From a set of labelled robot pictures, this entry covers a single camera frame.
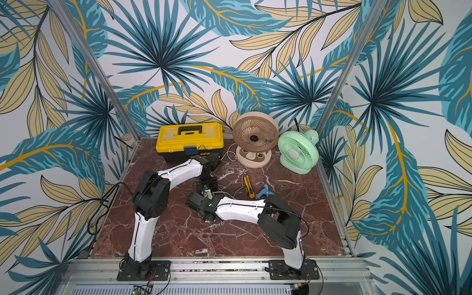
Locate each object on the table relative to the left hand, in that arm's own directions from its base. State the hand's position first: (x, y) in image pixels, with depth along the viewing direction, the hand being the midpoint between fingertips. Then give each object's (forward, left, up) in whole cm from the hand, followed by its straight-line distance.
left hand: (212, 194), depth 94 cm
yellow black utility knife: (+5, -19, 0) cm, 20 cm away
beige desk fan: (+21, -21, +23) cm, 37 cm away
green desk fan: (+10, -40, +24) cm, 48 cm away
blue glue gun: (+1, -27, +1) cm, 27 cm away
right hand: (-9, +2, +3) cm, 10 cm away
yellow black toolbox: (+23, +18, +14) cm, 32 cm away
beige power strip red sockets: (-14, 0, 0) cm, 14 cm away
